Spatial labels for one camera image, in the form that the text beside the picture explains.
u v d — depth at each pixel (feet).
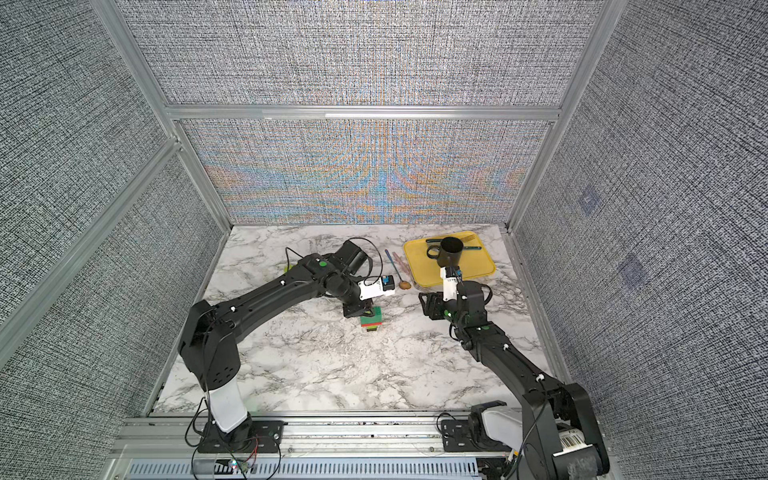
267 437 2.41
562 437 1.33
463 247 3.38
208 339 1.56
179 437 2.42
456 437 2.40
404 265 3.50
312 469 2.30
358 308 2.36
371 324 3.03
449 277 2.49
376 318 2.80
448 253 3.39
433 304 2.50
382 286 2.35
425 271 3.49
